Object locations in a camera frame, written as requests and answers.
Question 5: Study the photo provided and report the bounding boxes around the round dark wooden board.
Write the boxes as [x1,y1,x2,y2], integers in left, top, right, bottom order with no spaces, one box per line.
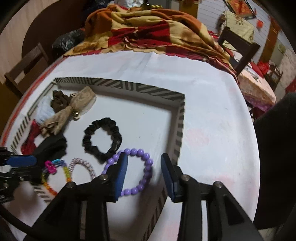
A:
[22,0,93,61]

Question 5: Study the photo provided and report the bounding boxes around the red scrunchie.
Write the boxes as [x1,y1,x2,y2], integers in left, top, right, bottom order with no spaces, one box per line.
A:
[21,119,41,155]

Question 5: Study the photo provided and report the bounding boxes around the light blue scrunchie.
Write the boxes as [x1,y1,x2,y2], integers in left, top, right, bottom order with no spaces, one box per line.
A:
[36,95,57,123]

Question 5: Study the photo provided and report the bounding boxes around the brown scrunchie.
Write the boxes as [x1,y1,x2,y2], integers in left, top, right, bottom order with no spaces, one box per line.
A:
[51,90,72,114]

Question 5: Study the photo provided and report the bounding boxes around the purple bead bracelet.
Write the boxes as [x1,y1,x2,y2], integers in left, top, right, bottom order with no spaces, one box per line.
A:
[102,148,153,197]

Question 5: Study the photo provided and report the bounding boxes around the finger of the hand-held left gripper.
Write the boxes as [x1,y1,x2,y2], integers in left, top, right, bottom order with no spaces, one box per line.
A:
[0,166,48,205]
[0,146,38,168]

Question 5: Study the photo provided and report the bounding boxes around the brown slatted wooden chair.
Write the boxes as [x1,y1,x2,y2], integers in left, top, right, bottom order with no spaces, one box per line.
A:
[4,43,50,95]

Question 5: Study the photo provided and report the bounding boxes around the pink bed cover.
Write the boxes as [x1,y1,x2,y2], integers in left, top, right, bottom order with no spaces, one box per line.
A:
[238,67,277,109]

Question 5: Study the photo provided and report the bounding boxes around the white gift bag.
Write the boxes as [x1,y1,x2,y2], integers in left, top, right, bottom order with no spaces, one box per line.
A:
[116,0,142,10]

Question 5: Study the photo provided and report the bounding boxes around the dark wooden chair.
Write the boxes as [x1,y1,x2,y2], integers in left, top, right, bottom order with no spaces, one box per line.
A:
[217,27,260,76]
[268,65,284,91]

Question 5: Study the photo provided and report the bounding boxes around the pink white spiral hair tie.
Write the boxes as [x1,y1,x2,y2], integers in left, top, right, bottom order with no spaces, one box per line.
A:
[69,158,96,181]

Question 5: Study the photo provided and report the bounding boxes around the black cloth hair band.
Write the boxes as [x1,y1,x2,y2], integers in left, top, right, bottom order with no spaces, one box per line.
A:
[33,136,67,166]

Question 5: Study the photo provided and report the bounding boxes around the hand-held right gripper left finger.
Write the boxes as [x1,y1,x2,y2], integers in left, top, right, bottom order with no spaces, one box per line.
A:
[24,152,129,241]

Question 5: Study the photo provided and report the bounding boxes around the grey white striped box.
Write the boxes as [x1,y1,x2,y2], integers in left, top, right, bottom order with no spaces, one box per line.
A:
[10,77,186,241]

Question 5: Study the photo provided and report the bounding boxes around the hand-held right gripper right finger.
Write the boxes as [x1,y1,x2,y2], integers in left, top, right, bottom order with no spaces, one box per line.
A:
[161,152,264,241]

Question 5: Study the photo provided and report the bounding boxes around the black cable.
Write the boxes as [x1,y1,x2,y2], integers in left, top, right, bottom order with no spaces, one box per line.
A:
[0,205,40,241]

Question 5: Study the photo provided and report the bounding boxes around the black scrunchie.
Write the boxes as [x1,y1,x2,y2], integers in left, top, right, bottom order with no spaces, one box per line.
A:
[83,117,122,163]

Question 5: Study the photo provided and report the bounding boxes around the red framed wall hanging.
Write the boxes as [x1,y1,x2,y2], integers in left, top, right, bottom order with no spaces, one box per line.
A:
[223,0,256,18]

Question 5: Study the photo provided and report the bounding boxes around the cream floral cloth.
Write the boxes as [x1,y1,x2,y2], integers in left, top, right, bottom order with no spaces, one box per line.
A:
[220,10,255,43]

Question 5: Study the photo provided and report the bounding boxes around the purple floral bedsheet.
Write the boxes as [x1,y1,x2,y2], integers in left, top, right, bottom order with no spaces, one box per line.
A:
[245,97,273,115]

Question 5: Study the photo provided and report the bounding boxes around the beige lace bow hair tie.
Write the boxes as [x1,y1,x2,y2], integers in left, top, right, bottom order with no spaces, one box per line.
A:
[39,86,97,137]

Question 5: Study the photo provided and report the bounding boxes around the person's black clothing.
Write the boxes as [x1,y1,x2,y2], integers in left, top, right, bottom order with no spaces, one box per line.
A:
[253,93,296,241]

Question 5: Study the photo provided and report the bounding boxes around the black plastic bag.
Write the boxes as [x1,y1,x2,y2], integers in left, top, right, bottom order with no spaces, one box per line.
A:
[51,29,86,56]

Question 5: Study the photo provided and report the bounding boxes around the colourful plastic chain bracelet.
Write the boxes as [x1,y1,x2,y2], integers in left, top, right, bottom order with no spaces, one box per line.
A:
[42,159,71,197]

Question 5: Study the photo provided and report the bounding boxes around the red orange patterned blanket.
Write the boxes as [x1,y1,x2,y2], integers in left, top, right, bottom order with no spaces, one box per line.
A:
[63,4,238,77]

